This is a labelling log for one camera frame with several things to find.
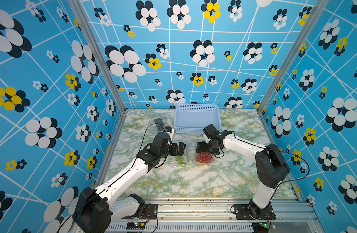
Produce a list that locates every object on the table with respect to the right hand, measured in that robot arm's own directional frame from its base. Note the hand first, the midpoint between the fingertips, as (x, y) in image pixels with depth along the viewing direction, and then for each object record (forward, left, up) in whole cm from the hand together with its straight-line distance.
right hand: (203, 150), depth 91 cm
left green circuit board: (-39, +37, -7) cm, 54 cm away
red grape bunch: (-4, -1, -1) cm, 4 cm away
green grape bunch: (-5, +15, -2) cm, 16 cm away
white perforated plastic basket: (+32, +6, -5) cm, 33 cm away
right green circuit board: (-39, -25, -7) cm, 47 cm away
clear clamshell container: (-5, +4, -2) cm, 7 cm away
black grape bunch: (+23, +31, 0) cm, 39 cm away
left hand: (-3, +14, +13) cm, 19 cm away
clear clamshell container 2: (-6, +13, -2) cm, 14 cm away
